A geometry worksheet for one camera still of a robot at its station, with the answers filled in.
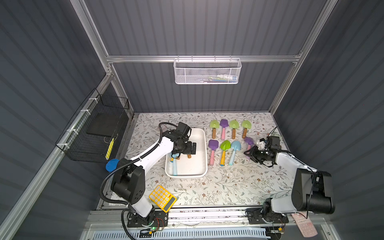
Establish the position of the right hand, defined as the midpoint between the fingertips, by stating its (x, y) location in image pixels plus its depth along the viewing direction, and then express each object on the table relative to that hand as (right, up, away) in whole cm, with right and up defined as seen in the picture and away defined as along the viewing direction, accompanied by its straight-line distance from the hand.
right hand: (248, 153), depth 90 cm
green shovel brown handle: (-3, +18, +22) cm, 29 cm away
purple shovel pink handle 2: (-21, +4, +12) cm, 24 cm away
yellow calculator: (-50, -22, -11) cm, 56 cm away
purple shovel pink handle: (-10, +19, +25) cm, 33 cm away
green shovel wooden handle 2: (+6, +18, +22) cm, 29 cm away
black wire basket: (-84, +12, -19) cm, 87 cm away
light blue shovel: (-6, +4, +10) cm, 12 cm away
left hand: (-35, +2, -5) cm, 36 cm away
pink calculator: (+20, -30, -19) cm, 41 cm away
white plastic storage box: (-32, -8, 0) cm, 33 cm away
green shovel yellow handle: (-13, +4, +9) cm, 16 cm away
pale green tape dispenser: (+25, +12, +15) cm, 32 cm away
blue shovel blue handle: (-45, -3, +3) cm, 46 cm away
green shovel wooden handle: (-18, +18, +22) cm, 34 cm away
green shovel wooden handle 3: (-37, -2, +4) cm, 37 cm away
